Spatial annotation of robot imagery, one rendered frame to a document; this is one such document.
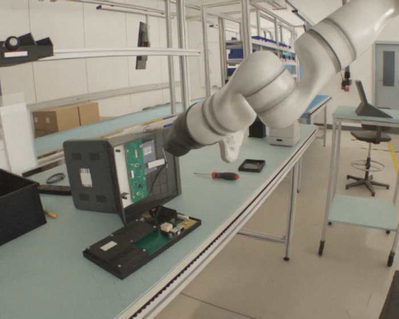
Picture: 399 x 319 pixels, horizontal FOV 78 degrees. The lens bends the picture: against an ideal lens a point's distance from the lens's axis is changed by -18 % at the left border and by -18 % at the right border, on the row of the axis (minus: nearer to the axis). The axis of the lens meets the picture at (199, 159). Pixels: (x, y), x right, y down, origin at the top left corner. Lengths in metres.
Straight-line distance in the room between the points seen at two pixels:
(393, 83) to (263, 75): 6.84
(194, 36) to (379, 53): 4.82
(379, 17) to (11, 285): 0.77
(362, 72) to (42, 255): 6.87
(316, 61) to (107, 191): 0.61
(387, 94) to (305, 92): 6.80
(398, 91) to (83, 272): 7.00
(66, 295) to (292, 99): 0.49
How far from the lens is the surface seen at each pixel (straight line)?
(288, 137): 1.39
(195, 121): 0.48
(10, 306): 0.60
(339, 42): 0.38
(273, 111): 0.37
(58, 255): 0.69
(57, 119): 4.18
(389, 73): 7.15
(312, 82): 0.38
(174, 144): 0.57
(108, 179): 0.79
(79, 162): 0.82
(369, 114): 1.97
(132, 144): 0.73
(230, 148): 0.51
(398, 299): 0.80
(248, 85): 0.36
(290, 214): 2.08
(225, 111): 0.42
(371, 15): 0.42
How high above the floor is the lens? 1.36
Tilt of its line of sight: 17 degrees down
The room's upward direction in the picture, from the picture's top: 3 degrees counter-clockwise
